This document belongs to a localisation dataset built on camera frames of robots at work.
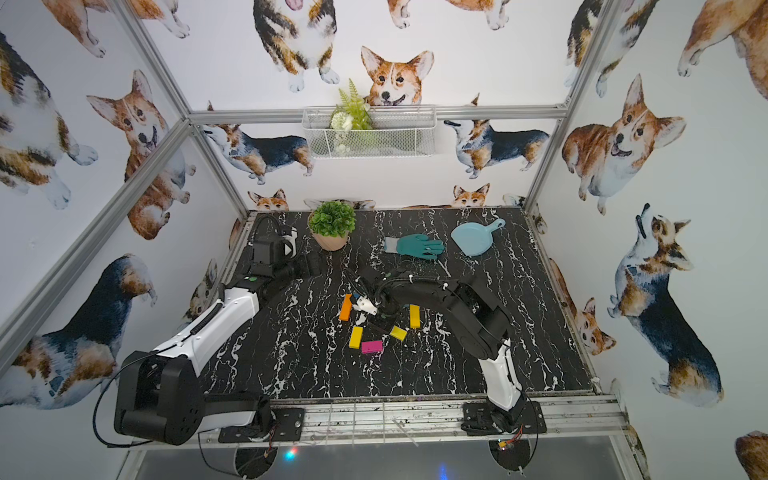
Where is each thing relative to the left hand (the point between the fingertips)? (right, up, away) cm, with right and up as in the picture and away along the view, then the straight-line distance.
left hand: (313, 251), depth 87 cm
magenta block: (+17, -27, -1) cm, 32 cm away
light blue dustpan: (+53, +4, +27) cm, 60 cm away
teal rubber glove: (+32, +1, +23) cm, 39 cm away
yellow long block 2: (+30, -20, +3) cm, 36 cm away
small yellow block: (+12, -25, +1) cm, 28 cm away
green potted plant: (+3, +8, +8) cm, 12 cm away
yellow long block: (+25, -24, +1) cm, 35 cm away
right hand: (+20, -22, +3) cm, 30 cm away
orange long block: (+8, -18, +7) cm, 21 cm away
